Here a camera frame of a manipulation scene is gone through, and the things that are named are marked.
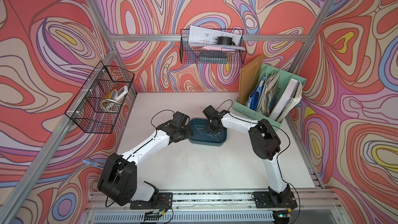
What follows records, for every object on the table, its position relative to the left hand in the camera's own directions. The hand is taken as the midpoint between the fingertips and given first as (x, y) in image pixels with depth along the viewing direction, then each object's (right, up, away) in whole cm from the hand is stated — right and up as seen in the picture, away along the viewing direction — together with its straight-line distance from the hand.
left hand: (190, 133), depth 86 cm
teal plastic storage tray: (+7, -5, +10) cm, 13 cm away
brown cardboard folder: (+34, +32, +5) cm, 47 cm away
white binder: (+52, +19, -2) cm, 56 cm away
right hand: (+13, -2, +12) cm, 18 cm away
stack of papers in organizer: (+46, +18, +6) cm, 50 cm away
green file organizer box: (+62, +32, +14) cm, 71 cm away
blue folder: (+39, +19, +10) cm, 45 cm away
